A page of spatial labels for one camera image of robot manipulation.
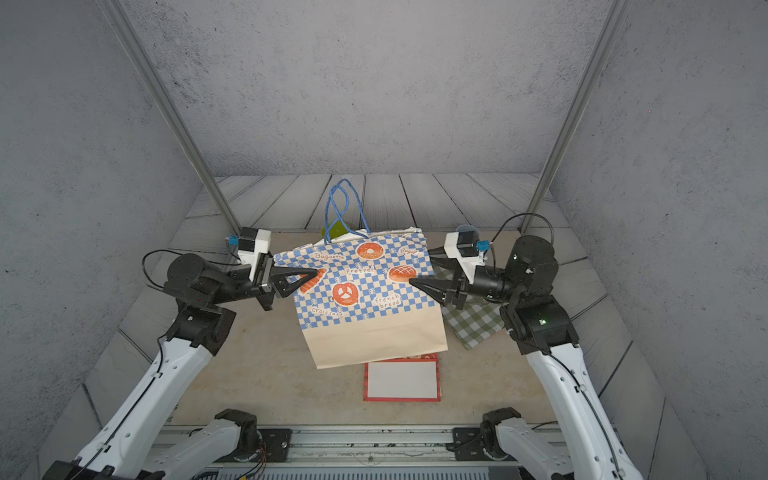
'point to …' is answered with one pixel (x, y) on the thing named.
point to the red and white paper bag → (414, 378)
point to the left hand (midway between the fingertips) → (316, 280)
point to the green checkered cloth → (478, 318)
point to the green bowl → (336, 230)
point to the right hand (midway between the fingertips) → (418, 269)
